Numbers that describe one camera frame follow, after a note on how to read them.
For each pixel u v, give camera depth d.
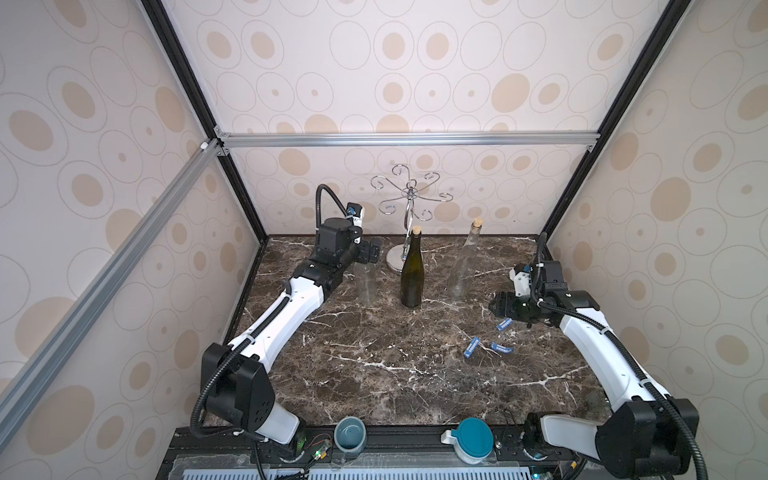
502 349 0.90
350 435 0.75
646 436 0.39
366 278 0.90
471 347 0.91
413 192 0.88
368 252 0.72
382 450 0.74
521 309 0.72
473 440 0.68
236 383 0.41
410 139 0.92
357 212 0.69
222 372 0.41
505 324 0.95
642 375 0.43
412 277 0.88
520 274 0.75
